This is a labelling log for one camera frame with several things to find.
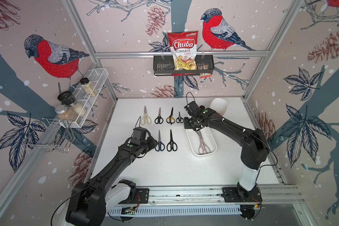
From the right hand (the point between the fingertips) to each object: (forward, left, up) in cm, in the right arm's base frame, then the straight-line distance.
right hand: (185, 124), depth 89 cm
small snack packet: (+26, -12, +20) cm, 35 cm away
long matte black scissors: (-9, +8, -13) cm, 18 cm away
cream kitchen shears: (+12, +30, -12) cm, 34 cm away
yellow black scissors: (+12, +10, -12) cm, 20 cm away
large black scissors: (+12, +19, -12) cm, 26 cm away
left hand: (-10, +16, -2) cm, 19 cm away
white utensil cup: (+19, -25, -2) cm, 32 cm away
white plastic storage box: (-5, -7, -13) cm, 15 cm away
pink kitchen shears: (-11, -12, -12) cm, 20 cm away
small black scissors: (+13, +4, -13) cm, 19 cm away
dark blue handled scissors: (-10, +16, -13) cm, 22 cm away
